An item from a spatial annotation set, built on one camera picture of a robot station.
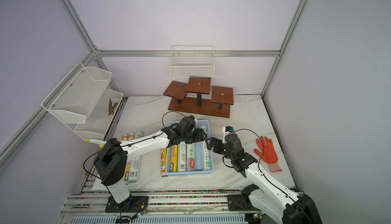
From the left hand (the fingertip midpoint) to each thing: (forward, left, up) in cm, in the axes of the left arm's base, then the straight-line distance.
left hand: (203, 138), depth 85 cm
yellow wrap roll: (-10, +22, -8) cm, 26 cm away
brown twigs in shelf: (+20, +59, +3) cm, 62 cm away
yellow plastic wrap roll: (-8, +17, -9) cm, 21 cm away
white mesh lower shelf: (+10, +64, +1) cm, 65 cm away
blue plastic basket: (-5, +3, -12) cm, 14 cm away
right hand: (-3, -5, -1) cm, 6 cm away
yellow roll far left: (+5, +50, -10) cm, 51 cm away
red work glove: (-4, -40, -12) cm, 42 cm away
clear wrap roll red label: (-8, +7, -8) cm, 14 cm away
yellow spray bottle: (-5, +54, +4) cm, 55 cm away
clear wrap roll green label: (-7, -2, -7) cm, 10 cm away
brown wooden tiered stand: (+35, +6, -2) cm, 35 cm away
